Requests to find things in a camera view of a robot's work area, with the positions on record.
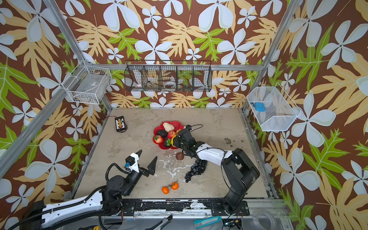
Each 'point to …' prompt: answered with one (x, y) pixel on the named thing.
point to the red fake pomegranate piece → (171, 133)
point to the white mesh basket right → (272, 108)
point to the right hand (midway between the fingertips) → (173, 139)
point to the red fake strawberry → (158, 139)
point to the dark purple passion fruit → (165, 143)
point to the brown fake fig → (179, 155)
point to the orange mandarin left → (165, 190)
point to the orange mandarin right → (175, 186)
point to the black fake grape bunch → (197, 168)
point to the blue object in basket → (258, 106)
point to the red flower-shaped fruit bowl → (177, 126)
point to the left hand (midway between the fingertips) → (147, 153)
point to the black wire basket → (182, 76)
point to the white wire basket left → (87, 83)
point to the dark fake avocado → (162, 132)
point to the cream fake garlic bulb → (168, 127)
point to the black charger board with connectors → (120, 123)
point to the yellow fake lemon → (172, 141)
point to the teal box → (206, 221)
